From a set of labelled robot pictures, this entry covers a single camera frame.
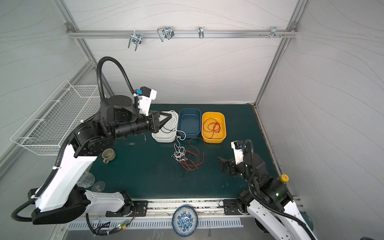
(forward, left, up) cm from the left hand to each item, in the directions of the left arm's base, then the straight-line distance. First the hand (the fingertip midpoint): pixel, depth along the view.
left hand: (173, 114), depth 53 cm
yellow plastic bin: (+19, -23, -46) cm, 55 cm away
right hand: (-3, -24, -23) cm, 34 cm away
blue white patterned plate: (-28, -4, -45) cm, 54 cm away
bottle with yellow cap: (-13, -48, -28) cm, 57 cm away
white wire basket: (-2, +56, -11) cm, 57 cm away
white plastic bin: (+17, +16, -44) cm, 50 cm away
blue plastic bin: (+26, -3, -37) cm, 45 cm away
